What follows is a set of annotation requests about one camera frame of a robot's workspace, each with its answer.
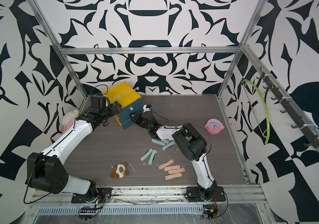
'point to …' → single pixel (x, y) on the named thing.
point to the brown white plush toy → (119, 171)
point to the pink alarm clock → (214, 126)
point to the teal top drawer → (135, 107)
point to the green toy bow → (267, 136)
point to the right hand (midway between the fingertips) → (130, 114)
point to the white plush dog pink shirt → (67, 120)
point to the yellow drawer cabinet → (124, 94)
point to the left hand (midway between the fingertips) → (114, 105)
